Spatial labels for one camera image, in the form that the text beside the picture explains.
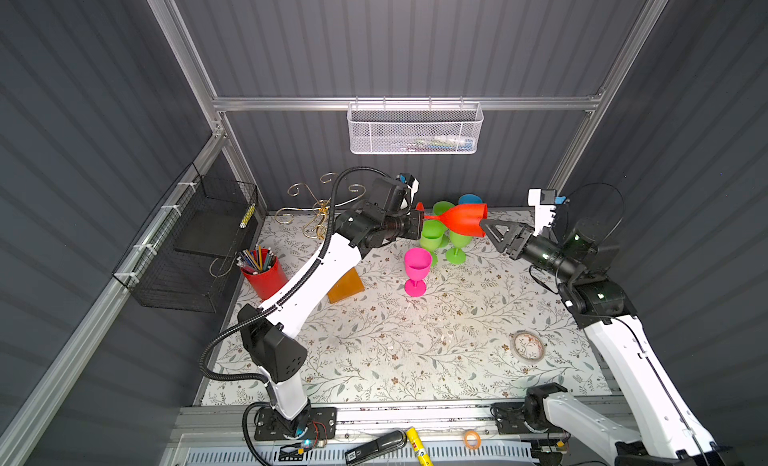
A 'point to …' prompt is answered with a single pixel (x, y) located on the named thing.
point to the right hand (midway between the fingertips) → (488, 227)
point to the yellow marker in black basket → (244, 222)
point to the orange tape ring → (479, 440)
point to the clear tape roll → (520, 357)
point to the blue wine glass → (470, 199)
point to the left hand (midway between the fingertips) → (422, 218)
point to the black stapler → (392, 441)
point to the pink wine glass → (418, 263)
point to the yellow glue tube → (419, 447)
